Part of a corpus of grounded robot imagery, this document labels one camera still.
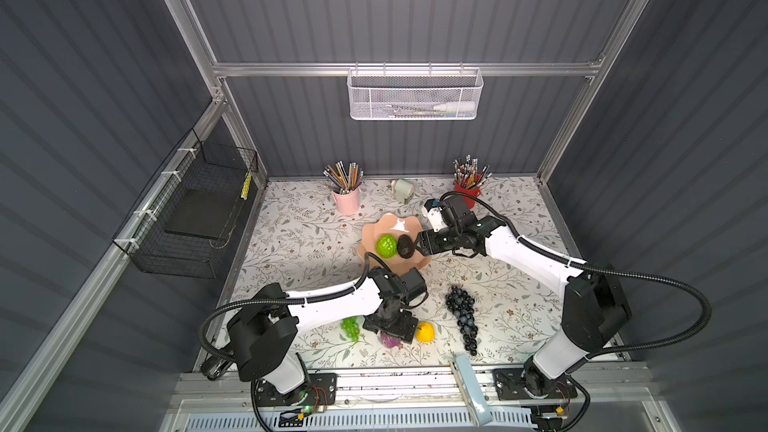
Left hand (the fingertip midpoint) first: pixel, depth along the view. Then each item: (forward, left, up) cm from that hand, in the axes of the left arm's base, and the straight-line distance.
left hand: (399, 335), depth 78 cm
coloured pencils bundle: (+52, +18, +7) cm, 55 cm away
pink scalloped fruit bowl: (+35, +6, -1) cm, 36 cm away
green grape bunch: (+4, +13, -3) cm, 14 cm away
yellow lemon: (0, -7, 0) cm, 7 cm away
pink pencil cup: (+46, +15, 0) cm, 49 cm away
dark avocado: (+26, -4, +2) cm, 27 cm away
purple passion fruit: (-2, +2, 0) cm, 3 cm away
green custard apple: (+26, +2, +2) cm, 27 cm away
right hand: (+23, -9, +8) cm, 26 cm away
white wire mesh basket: (+90, -13, +18) cm, 93 cm away
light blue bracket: (-13, -16, -2) cm, 21 cm away
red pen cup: (+44, -30, +7) cm, 54 cm away
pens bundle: (+46, -26, +14) cm, 55 cm away
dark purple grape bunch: (+7, -18, +1) cm, 19 cm away
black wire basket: (+20, +50, +26) cm, 60 cm away
